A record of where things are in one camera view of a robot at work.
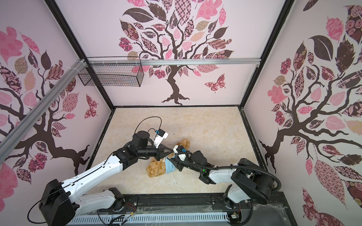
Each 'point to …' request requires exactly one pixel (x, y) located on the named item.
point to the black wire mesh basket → (115, 71)
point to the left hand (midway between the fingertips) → (172, 153)
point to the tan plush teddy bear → (157, 168)
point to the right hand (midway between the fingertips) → (170, 153)
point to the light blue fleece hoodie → (169, 166)
